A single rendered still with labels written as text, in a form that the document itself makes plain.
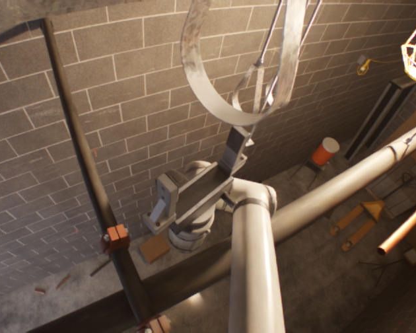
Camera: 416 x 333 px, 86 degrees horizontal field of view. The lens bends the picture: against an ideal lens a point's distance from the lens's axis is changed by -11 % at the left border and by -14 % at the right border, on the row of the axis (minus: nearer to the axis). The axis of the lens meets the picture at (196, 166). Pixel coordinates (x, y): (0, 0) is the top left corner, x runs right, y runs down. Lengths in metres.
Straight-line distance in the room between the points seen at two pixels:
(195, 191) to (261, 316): 0.21
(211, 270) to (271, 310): 0.25
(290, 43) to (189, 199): 0.29
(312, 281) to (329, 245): 0.84
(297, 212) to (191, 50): 0.60
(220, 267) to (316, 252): 4.71
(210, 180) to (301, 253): 4.75
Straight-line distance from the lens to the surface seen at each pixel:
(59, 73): 1.04
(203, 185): 0.42
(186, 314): 4.36
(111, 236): 0.57
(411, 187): 6.65
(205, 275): 0.64
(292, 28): 0.19
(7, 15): 0.47
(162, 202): 0.34
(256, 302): 0.42
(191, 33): 0.26
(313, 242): 5.34
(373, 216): 6.30
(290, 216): 0.75
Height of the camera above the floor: 4.34
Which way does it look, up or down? 56 degrees down
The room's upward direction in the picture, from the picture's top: 12 degrees clockwise
